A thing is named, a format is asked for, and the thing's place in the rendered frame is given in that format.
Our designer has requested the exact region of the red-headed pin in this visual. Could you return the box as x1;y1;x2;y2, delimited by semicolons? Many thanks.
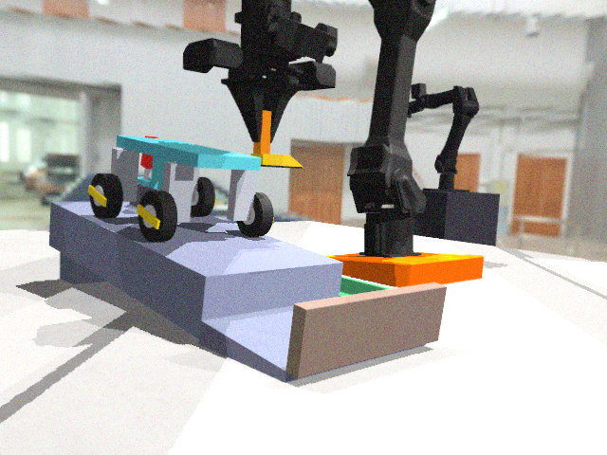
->
140;136;157;180

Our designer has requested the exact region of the yellow wheel chock with orange handle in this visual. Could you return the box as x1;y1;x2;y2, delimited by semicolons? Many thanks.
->
250;110;303;169

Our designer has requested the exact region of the small four-wheeled trolley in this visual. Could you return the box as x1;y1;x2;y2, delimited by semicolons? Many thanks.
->
88;135;274;242

